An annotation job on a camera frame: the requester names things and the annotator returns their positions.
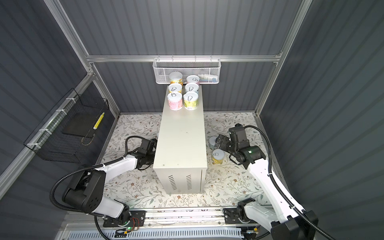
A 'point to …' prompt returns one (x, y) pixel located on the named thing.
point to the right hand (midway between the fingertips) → (224, 143)
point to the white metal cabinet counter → (180, 157)
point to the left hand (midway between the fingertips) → (162, 157)
